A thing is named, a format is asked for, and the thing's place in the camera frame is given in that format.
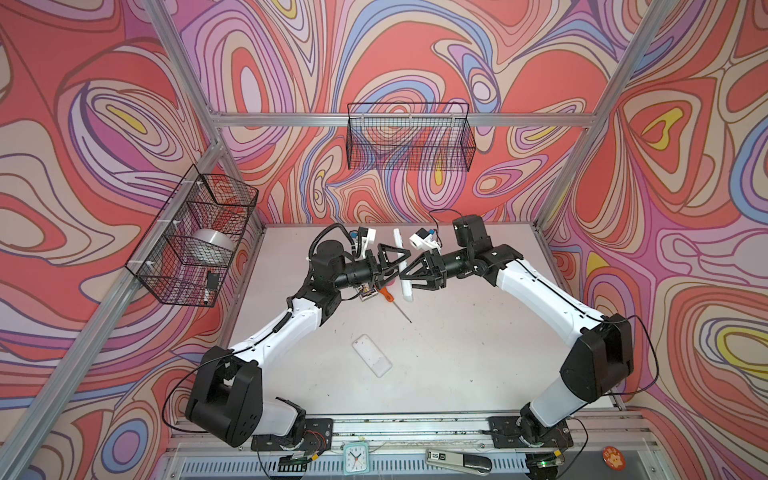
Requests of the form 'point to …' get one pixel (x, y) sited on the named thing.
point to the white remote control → (406, 287)
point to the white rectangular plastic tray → (372, 355)
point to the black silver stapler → (475, 464)
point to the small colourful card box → (366, 293)
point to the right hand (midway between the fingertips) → (407, 287)
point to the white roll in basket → (208, 247)
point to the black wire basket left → (202, 201)
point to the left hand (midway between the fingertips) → (408, 264)
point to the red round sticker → (614, 458)
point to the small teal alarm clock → (356, 458)
